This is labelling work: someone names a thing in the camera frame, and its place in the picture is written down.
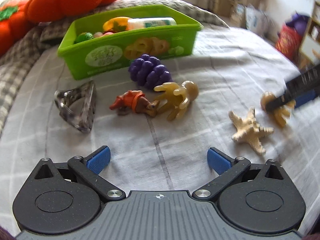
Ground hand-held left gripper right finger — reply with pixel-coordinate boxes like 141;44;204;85
192;147;288;202

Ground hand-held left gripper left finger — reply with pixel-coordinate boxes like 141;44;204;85
32;145;125;202

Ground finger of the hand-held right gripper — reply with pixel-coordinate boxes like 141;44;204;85
295;91;317;109
265;64;320;112

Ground amber toy octopus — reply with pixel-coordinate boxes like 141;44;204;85
153;80;199;121
260;91;297;127

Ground green plastic box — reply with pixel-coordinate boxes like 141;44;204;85
57;4;203;80

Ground toy corn cob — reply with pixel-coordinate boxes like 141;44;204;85
74;32;94;44

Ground yellow orange toy fruit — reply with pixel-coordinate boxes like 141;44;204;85
102;17;133;33

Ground clear cotton swab jar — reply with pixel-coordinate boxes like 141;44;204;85
127;17;177;30

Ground toy starfish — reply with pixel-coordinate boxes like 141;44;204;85
228;107;275;155

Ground red bag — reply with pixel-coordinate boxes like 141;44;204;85
275;24;303;60

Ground white grid sheet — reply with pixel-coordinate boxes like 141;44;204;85
0;22;320;233

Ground white cube shelf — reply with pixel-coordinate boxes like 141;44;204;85
299;0;320;70

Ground brown tortoiseshell hair clip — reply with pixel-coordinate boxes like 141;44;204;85
54;80;97;133

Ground purple bag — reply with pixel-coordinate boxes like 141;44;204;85
285;11;312;30

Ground small brown orange figurine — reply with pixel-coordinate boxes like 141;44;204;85
109;90;160;117

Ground white shopping bag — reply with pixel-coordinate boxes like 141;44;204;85
245;5;273;34

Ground purple toy grapes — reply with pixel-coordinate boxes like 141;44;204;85
129;54;173;90

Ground grey checked blanket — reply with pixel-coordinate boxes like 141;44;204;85
0;0;229;140

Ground small orange pumpkin pillow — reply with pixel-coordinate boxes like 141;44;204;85
0;1;33;57

